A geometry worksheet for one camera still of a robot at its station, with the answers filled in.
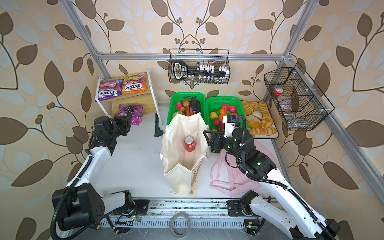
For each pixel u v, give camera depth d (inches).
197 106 45.1
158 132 40.4
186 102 44.8
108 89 31.7
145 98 41.9
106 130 24.3
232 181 32.6
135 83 32.4
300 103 29.0
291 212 16.4
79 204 17.2
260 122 41.1
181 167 23.7
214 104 44.8
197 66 31.7
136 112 33.0
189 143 34.1
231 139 23.4
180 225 27.8
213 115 42.6
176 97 45.8
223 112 43.1
